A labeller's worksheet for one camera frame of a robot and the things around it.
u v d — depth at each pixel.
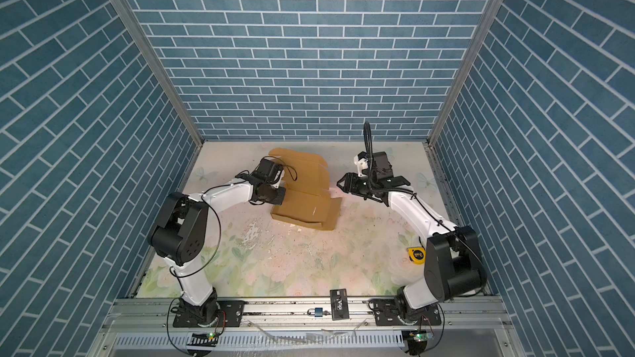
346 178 0.79
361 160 0.80
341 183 0.83
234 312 0.74
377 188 0.64
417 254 0.84
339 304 0.76
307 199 0.97
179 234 0.49
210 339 0.72
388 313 0.74
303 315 0.75
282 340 0.71
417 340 0.71
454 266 0.43
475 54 0.89
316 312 0.74
